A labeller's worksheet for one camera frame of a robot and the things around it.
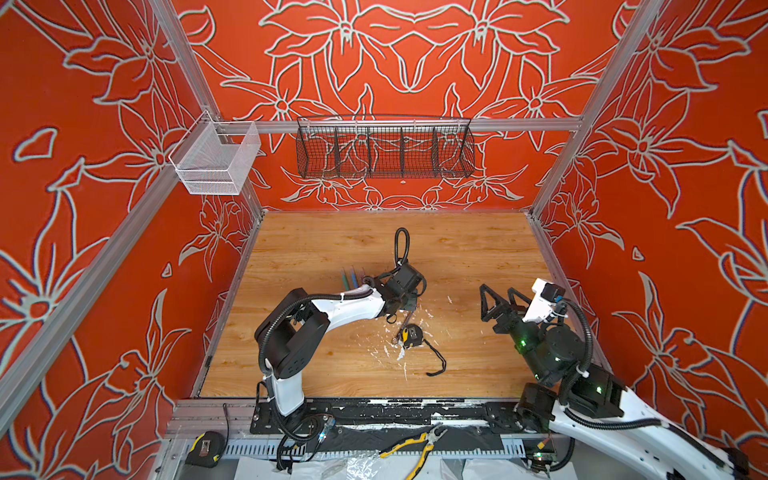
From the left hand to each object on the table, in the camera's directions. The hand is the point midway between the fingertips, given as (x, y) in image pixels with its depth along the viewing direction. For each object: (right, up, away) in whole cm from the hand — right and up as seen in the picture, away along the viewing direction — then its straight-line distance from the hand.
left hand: (409, 293), depth 90 cm
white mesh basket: (-63, +43, +1) cm, 76 cm away
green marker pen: (-21, +3, +9) cm, 23 cm away
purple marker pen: (-16, +4, +10) cm, 19 cm away
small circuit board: (+30, -34, -22) cm, 50 cm away
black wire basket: (-10, +49, +11) cm, 51 cm away
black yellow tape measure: (-49, -32, -23) cm, 63 cm away
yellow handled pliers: (+3, -30, -21) cm, 37 cm away
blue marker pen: (-18, +4, +10) cm, 21 cm away
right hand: (+15, +6, -25) cm, 30 cm away
